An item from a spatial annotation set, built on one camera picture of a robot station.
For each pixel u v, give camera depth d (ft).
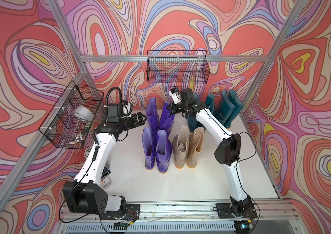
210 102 2.92
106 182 2.66
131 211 2.39
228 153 1.95
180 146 2.68
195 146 2.56
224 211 2.34
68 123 2.59
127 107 2.29
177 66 3.15
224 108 2.87
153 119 2.77
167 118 2.68
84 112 2.44
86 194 1.27
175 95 2.59
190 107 2.26
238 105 2.84
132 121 2.23
